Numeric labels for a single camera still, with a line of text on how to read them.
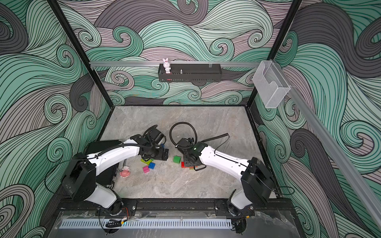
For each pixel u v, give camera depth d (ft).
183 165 2.39
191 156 1.86
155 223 2.29
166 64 2.92
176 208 2.44
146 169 2.80
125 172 2.72
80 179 1.40
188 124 2.50
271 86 2.71
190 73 3.20
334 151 1.67
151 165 2.82
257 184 1.35
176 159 2.94
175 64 3.11
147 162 2.88
